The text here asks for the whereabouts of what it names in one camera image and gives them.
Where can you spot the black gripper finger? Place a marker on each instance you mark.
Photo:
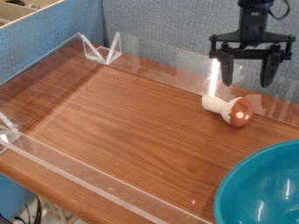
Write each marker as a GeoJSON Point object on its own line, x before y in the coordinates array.
{"type": "Point", "coordinates": [227, 68]}
{"type": "Point", "coordinates": [270, 66]}

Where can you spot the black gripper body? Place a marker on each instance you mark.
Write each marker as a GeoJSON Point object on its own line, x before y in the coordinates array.
{"type": "Point", "coordinates": [230, 45]}

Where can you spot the brown toy mushroom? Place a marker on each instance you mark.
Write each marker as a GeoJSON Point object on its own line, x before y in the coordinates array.
{"type": "Point", "coordinates": [237, 111]}

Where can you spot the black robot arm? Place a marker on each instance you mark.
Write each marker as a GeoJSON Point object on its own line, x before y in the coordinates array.
{"type": "Point", "coordinates": [253, 18]}

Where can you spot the blue bowl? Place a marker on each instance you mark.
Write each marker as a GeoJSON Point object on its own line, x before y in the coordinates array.
{"type": "Point", "coordinates": [259, 191]}

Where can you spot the clear acrylic back barrier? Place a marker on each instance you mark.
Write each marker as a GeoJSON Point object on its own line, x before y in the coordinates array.
{"type": "Point", "coordinates": [193, 72]}

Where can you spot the clear acrylic barrier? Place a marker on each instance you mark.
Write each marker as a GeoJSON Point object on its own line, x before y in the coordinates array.
{"type": "Point", "coordinates": [93, 179]}
{"type": "Point", "coordinates": [193, 72]}

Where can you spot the clear acrylic front barrier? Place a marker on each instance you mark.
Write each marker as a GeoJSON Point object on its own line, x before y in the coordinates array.
{"type": "Point", "coordinates": [93, 179]}

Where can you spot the wooden shelf box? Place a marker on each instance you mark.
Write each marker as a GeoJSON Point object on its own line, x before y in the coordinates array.
{"type": "Point", "coordinates": [15, 10]}

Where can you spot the clear acrylic corner bracket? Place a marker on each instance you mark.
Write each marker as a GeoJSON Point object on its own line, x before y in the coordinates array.
{"type": "Point", "coordinates": [102, 54]}

